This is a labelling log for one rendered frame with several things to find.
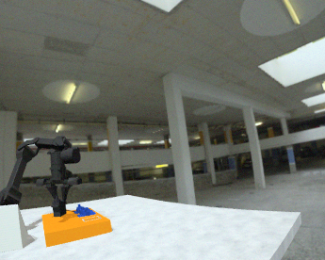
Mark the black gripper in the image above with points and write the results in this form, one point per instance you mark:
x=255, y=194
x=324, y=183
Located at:
x=58, y=173

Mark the black micro servo with orange cable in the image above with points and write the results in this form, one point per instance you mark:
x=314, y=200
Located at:
x=59, y=208

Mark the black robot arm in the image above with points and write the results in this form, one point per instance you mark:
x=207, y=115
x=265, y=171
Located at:
x=61, y=152

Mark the orange flat panel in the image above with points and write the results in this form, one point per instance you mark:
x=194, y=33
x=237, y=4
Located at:
x=80, y=224

